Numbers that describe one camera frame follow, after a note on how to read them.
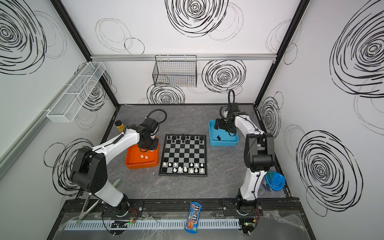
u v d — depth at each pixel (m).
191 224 0.68
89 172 0.45
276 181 0.74
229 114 0.79
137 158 0.92
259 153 0.51
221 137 1.00
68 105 0.73
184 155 0.91
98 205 0.72
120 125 0.97
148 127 0.72
